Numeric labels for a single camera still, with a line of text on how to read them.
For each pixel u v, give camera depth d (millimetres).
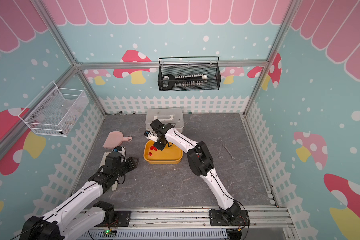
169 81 896
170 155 988
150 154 969
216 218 741
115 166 651
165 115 1026
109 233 728
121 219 743
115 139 1063
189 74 920
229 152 993
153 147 999
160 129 731
